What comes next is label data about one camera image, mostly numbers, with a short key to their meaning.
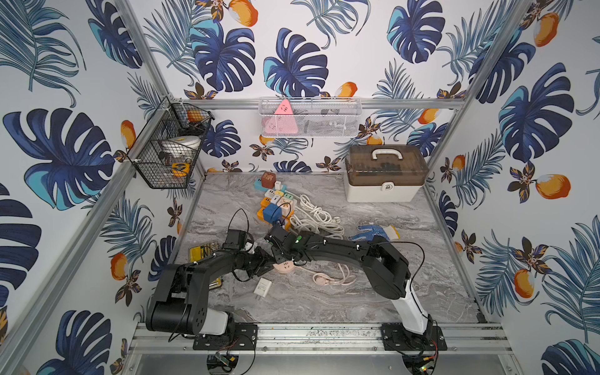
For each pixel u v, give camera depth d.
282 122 0.90
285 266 0.88
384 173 0.93
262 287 0.83
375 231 1.00
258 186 1.13
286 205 0.98
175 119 0.95
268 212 0.96
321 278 0.84
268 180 1.06
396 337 0.73
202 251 0.92
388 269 0.52
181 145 0.80
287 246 0.69
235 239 0.75
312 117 0.93
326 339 0.75
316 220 1.00
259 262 0.79
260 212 1.00
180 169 0.82
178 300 0.44
